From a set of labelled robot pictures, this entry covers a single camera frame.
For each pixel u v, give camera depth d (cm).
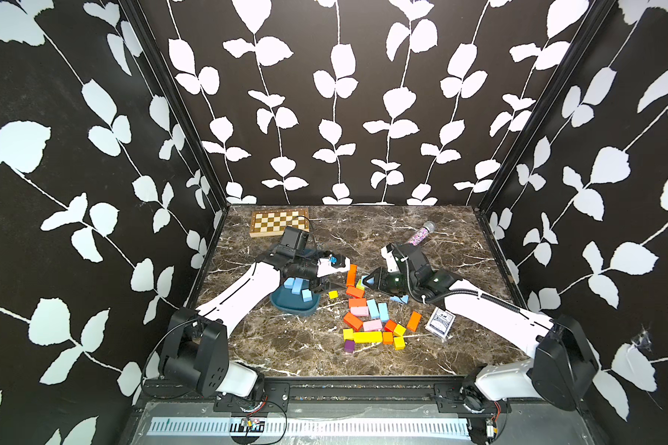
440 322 87
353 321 86
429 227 110
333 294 93
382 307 90
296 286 93
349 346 82
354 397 75
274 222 112
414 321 88
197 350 42
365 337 84
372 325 86
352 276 99
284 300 92
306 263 70
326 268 68
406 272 62
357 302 91
